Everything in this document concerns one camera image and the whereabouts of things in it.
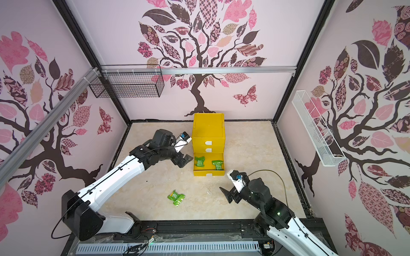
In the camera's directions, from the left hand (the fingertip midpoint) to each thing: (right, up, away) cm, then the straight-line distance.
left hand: (184, 154), depth 78 cm
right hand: (+22, -13, -5) cm, 26 cm away
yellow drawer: (+17, +2, +12) cm, 21 cm away
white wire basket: (+69, +5, -4) cm, 69 cm away
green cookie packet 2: (-4, -24, +5) cm, 25 cm away
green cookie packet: (+7, -7, +17) cm, 20 cm away
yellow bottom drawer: (+12, -10, +17) cm, 23 cm away
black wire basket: (-60, +56, +63) cm, 104 cm away
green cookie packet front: (+18, -8, +17) cm, 26 cm away
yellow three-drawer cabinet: (+12, +5, +7) cm, 15 cm away
